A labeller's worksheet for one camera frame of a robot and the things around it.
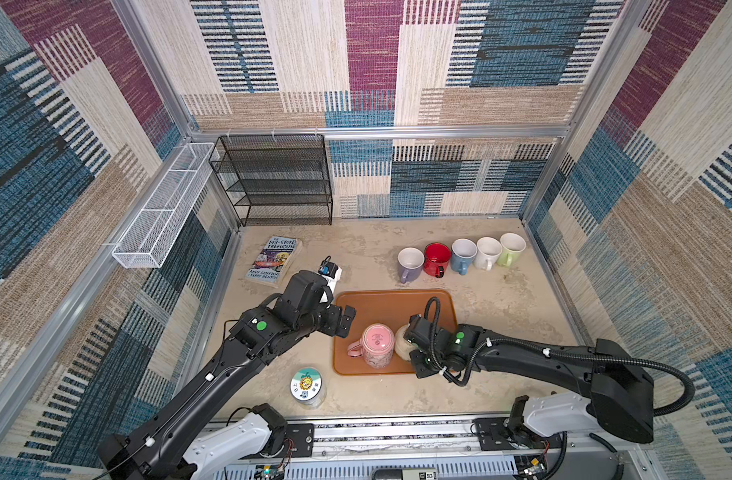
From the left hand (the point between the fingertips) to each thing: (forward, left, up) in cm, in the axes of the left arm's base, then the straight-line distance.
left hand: (339, 302), depth 72 cm
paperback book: (+29, +26, -21) cm, 44 cm away
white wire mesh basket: (+11, +44, +10) cm, 47 cm away
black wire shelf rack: (+53, +26, -5) cm, 59 cm away
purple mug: (+26, -22, -21) cm, 40 cm away
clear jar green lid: (-14, +8, -15) cm, 23 cm away
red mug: (+28, -31, -19) cm, 45 cm away
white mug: (+27, -47, -15) cm, 56 cm away
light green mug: (+29, -56, -15) cm, 65 cm away
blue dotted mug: (+24, -37, -13) cm, 47 cm away
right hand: (-9, -21, -19) cm, 30 cm away
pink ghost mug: (-6, -8, -11) cm, 15 cm away
